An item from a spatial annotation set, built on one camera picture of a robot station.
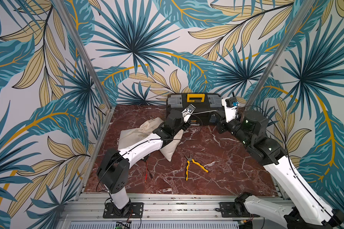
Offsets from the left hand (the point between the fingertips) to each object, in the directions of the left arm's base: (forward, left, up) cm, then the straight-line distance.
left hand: (185, 114), depth 82 cm
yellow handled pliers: (-17, -4, -24) cm, 30 cm away
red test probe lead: (-26, +22, -25) cm, 43 cm away
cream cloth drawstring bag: (-13, +9, -18) cm, 24 cm away
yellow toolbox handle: (+24, -9, -8) cm, 27 cm away
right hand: (-14, -8, +16) cm, 23 cm away
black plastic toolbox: (+18, -16, -8) cm, 25 cm away
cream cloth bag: (-4, +22, -8) cm, 24 cm away
